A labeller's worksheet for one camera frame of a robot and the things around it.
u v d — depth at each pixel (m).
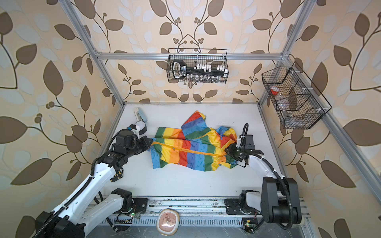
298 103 0.73
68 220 0.39
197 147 0.91
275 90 0.80
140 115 1.10
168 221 0.68
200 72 0.83
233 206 0.74
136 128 0.73
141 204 0.74
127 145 0.61
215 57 0.91
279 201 0.41
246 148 0.69
